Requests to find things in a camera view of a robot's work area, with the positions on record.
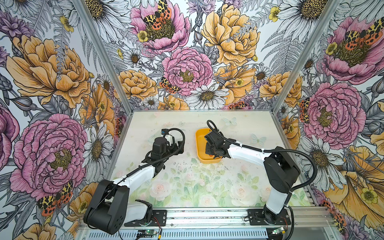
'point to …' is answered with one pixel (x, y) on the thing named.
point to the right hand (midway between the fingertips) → (210, 152)
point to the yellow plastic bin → (201, 142)
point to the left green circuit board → (147, 232)
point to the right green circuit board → (278, 230)
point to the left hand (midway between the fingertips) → (177, 146)
